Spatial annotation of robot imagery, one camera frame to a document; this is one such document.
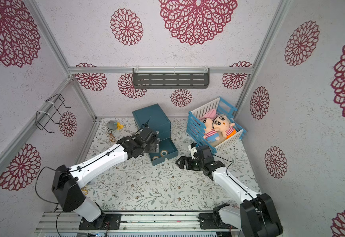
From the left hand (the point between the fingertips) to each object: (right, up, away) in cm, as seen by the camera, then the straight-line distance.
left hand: (150, 145), depth 83 cm
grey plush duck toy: (-31, +12, +27) cm, 42 cm away
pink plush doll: (+38, +6, +13) cm, 41 cm away
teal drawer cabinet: (+1, +17, +11) cm, 20 cm away
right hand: (+20, -11, +1) cm, 22 cm away
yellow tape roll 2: (+1, -9, +13) cm, 16 cm away
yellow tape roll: (+7, -6, +14) cm, 17 cm away
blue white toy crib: (+29, +9, +17) cm, 34 cm away
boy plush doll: (+45, +14, +14) cm, 49 cm away
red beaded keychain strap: (-32, +3, +26) cm, 41 cm away
